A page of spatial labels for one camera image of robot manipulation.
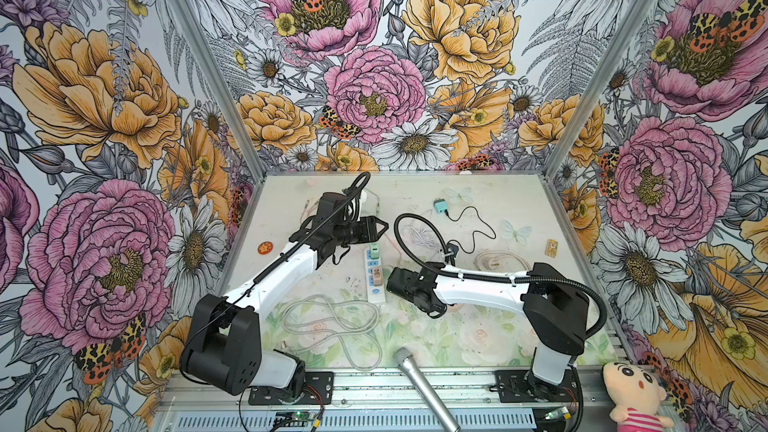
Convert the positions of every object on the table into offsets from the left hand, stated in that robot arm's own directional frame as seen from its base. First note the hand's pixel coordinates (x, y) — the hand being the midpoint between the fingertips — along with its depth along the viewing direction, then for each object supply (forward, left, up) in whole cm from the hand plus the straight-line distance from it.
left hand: (381, 234), depth 84 cm
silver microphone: (-29, -6, -12) cm, 32 cm away
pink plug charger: (-8, +1, -8) cm, 12 cm away
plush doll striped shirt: (-37, -57, -9) cm, 69 cm away
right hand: (-10, -18, -11) cm, 23 cm away
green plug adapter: (+1, +2, -10) cm, 10 cm away
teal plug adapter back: (+21, -21, -15) cm, 33 cm away
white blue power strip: (-11, +2, -14) cm, 18 cm away
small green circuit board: (-39, +21, -18) cm, 48 cm away
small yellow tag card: (+4, -56, -16) cm, 58 cm away
